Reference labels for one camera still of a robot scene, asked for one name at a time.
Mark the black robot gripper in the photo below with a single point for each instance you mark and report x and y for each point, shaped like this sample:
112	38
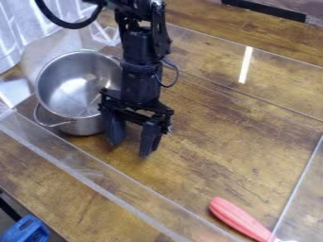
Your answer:
133	103

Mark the silver metal pot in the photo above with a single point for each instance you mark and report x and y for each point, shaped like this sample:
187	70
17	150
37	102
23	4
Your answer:
67	90

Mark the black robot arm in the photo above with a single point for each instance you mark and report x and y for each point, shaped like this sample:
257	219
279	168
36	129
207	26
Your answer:
143	31

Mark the red ridged plastic object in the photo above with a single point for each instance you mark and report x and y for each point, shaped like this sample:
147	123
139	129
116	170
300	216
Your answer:
237	219

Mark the blue plastic object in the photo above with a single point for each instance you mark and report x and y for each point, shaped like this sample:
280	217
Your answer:
27	230

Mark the black bar on table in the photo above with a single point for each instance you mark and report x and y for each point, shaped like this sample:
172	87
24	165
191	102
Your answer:
272	11

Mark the clear acrylic enclosure wall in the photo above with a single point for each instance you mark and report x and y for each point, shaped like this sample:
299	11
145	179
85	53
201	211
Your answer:
247	122

